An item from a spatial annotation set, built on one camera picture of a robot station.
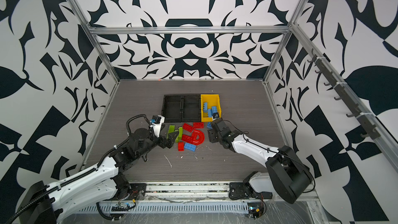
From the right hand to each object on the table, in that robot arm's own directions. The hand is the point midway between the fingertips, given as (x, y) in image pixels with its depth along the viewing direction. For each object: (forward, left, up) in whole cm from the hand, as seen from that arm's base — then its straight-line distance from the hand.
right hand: (214, 130), depth 89 cm
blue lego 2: (+17, -1, -3) cm, 17 cm away
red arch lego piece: (-2, +10, -5) cm, 11 cm away
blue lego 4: (+5, +2, -3) cm, 6 cm away
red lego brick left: (+4, +16, -3) cm, 16 cm away
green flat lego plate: (+3, +25, -3) cm, 25 cm away
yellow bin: (+19, +1, -4) cm, 20 cm away
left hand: (-4, +22, +13) cm, 26 cm away
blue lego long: (+14, +2, -2) cm, 14 cm away
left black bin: (+18, +27, -5) cm, 33 cm away
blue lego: (-8, +14, -4) cm, 16 cm away
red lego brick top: (+6, +8, -4) cm, 11 cm away
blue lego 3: (+17, +5, -1) cm, 17 cm away
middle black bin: (+19, +17, -5) cm, 26 cm away
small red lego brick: (-8, +19, -3) cm, 20 cm away
